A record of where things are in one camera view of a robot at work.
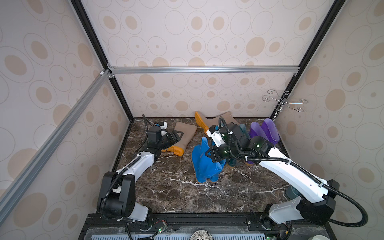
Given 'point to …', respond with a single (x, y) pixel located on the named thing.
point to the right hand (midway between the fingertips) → (210, 151)
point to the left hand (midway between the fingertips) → (185, 134)
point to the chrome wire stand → (283, 101)
